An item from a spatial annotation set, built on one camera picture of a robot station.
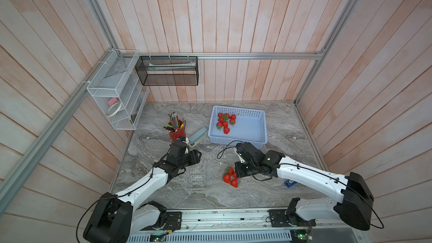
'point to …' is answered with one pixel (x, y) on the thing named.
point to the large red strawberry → (226, 130)
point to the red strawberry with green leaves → (232, 121)
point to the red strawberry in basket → (219, 125)
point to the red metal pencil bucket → (179, 134)
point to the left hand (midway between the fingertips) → (197, 157)
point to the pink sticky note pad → (113, 100)
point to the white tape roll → (114, 109)
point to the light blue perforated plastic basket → (231, 125)
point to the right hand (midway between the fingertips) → (234, 170)
